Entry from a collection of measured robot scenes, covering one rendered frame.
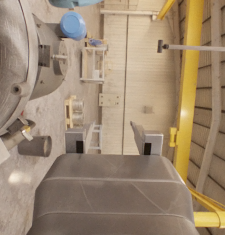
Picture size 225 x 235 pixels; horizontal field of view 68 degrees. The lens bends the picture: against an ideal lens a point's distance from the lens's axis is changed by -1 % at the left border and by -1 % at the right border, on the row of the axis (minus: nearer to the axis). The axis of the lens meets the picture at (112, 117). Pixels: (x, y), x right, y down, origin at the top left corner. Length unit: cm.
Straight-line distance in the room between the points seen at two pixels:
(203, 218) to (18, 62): 428
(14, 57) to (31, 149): 199
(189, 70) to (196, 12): 349
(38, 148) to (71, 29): 164
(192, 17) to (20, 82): 1263
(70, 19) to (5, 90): 82
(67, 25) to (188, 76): 1118
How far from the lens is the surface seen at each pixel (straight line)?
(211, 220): 450
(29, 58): 61
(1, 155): 77
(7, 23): 60
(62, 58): 66
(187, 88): 1209
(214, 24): 1287
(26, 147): 253
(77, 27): 128
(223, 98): 1284
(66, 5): 33
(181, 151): 1267
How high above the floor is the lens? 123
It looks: 1 degrees up
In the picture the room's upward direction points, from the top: 92 degrees clockwise
